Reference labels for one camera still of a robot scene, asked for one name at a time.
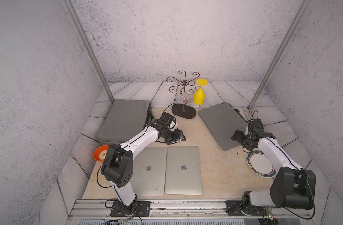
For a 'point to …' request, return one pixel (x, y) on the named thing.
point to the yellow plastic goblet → (199, 95)
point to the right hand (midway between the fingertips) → (238, 139)
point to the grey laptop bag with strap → (149, 114)
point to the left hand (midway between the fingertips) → (184, 140)
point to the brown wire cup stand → (180, 110)
